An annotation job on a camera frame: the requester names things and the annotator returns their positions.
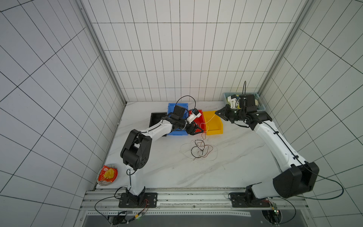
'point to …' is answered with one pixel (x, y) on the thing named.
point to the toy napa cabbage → (256, 102)
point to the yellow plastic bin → (213, 123)
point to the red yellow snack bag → (107, 175)
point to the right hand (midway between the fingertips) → (209, 112)
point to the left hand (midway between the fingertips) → (197, 130)
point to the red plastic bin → (200, 122)
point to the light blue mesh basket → (258, 102)
